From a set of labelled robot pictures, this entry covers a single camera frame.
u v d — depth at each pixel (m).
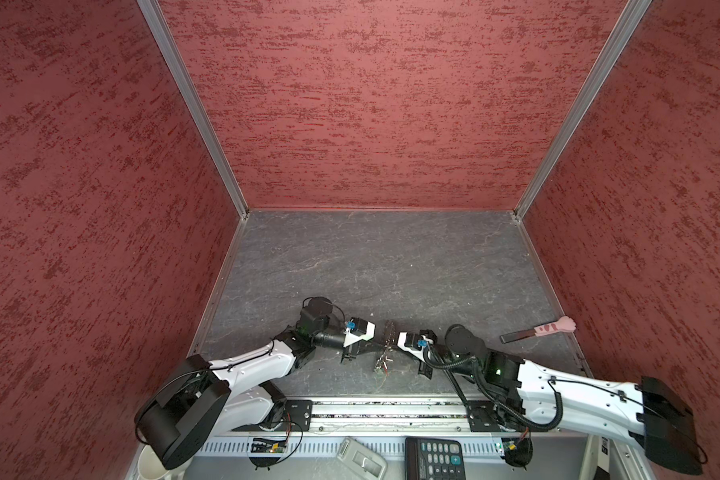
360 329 0.62
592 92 0.85
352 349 0.67
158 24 0.73
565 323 0.88
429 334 0.68
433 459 0.67
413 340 0.60
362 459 0.67
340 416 0.76
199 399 0.42
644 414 0.44
